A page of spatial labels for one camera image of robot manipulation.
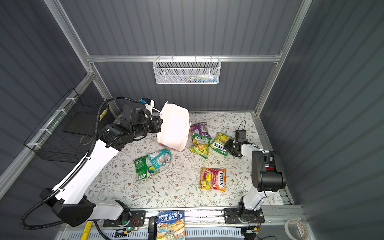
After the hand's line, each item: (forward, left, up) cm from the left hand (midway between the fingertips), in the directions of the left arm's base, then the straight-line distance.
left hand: (163, 120), depth 69 cm
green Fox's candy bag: (+6, -19, -31) cm, 37 cm away
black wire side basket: (0, +49, -9) cm, 50 cm away
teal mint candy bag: (-3, +6, -30) cm, 30 cm away
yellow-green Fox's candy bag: (+6, -31, -32) cm, 45 cm away
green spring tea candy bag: (-6, +18, -33) cm, 38 cm away
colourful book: (-38, -1, -33) cm, 50 cm away
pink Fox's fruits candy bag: (-17, -24, -32) cm, 44 cm away
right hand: (+4, -37, -32) cm, 49 cm away
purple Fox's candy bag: (+19, -20, -31) cm, 41 cm away
